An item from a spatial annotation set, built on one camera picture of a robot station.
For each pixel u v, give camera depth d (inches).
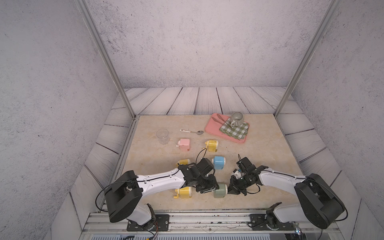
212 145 37.0
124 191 18.7
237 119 44.8
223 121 46.0
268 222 26.4
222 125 44.9
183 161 34.1
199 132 43.3
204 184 26.5
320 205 16.7
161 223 28.6
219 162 34.1
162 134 41.3
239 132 43.3
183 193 29.9
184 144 38.0
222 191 29.8
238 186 29.2
